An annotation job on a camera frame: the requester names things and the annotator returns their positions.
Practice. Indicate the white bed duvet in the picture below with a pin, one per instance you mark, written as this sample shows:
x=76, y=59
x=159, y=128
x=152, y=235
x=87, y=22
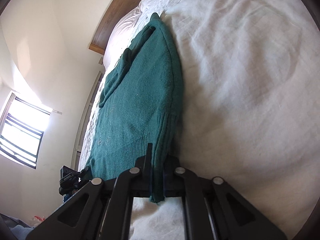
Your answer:
x=250, y=109

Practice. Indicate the window with bars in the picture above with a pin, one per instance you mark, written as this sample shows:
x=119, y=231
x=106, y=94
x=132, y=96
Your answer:
x=23, y=124

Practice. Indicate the white pillow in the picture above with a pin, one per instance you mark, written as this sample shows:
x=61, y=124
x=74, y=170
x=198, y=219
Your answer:
x=120, y=38

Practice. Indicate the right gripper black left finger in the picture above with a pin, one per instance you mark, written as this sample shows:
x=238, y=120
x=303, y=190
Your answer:
x=101, y=209

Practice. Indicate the wooden headboard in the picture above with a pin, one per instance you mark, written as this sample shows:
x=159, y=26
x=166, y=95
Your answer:
x=115, y=11

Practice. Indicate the green knitted sweater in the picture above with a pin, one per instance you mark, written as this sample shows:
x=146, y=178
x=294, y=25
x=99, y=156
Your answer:
x=140, y=104

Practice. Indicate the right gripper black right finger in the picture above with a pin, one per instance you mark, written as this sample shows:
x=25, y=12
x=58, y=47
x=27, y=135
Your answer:
x=214, y=210

